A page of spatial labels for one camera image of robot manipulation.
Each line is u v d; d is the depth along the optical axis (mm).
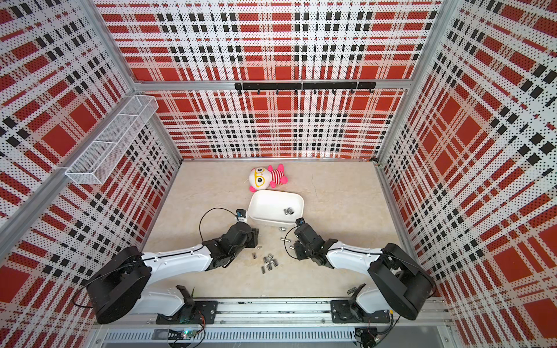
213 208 735
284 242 907
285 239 921
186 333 698
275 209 994
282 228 932
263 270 836
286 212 987
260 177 1041
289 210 985
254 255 862
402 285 426
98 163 701
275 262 842
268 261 847
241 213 778
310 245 678
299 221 810
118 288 424
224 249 664
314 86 893
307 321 737
